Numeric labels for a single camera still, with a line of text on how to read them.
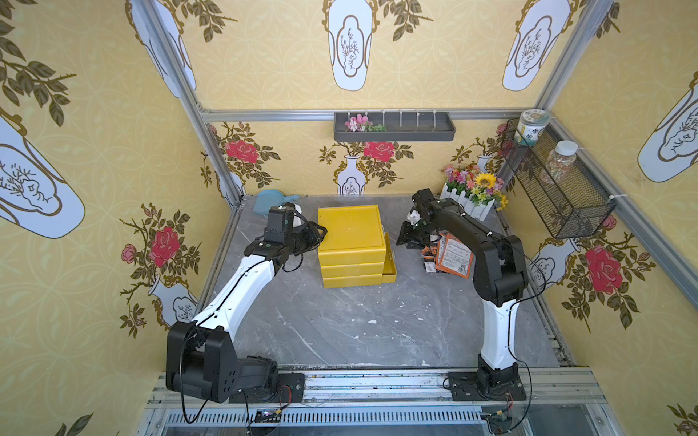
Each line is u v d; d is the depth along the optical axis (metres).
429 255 1.00
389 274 0.91
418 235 0.86
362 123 0.88
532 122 0.85
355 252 0.78
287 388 0.73
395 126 0.92
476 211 1.12
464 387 0.73
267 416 0.73
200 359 0.40
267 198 1.21
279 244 0.63
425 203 0.78
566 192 0.83
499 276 0.55
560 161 0.72
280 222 0.63
